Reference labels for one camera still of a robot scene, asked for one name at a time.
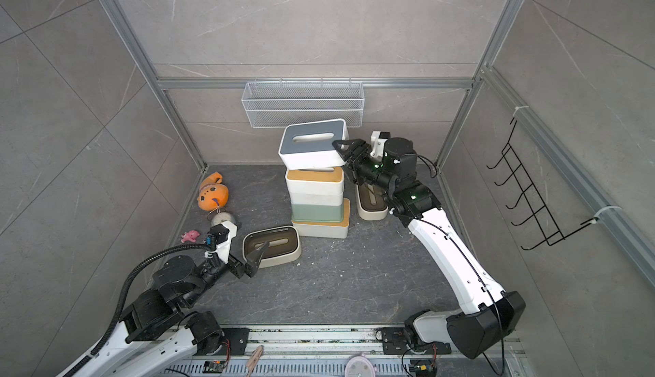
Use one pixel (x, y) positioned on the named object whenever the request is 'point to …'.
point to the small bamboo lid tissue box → (333, 200)
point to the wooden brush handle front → (252, 359)
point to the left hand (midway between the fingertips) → (255, 231)
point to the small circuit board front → (213, 366)
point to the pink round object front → (360, 366)
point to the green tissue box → (317, 212)
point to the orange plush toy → (212, 193)
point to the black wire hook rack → (541, 219)
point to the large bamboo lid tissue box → (325, 229)
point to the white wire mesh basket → (276, 104)
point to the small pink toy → (191, 235)
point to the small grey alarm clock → (218, 217)
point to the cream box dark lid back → (371, 201)
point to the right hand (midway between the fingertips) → (336, 150)
